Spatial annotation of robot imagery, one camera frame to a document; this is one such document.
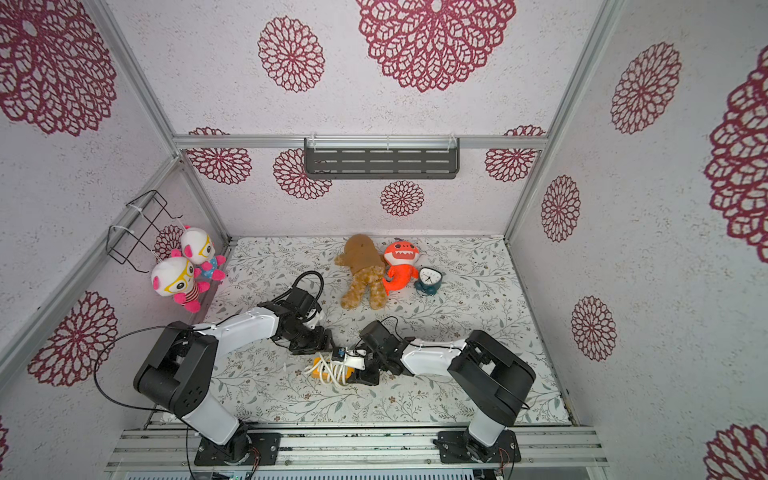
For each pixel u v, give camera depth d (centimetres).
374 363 75
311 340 80
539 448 76
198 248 93
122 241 73
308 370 80
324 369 81
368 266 100
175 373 46
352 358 75
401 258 106
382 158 93
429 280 103
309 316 83
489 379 48
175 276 84
